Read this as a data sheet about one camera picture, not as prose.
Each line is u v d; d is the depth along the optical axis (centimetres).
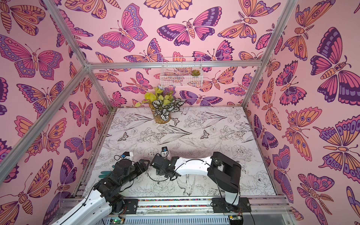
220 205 73
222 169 51
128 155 76
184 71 95
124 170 61
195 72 92
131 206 73
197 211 73
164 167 63
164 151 77
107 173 86
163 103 92
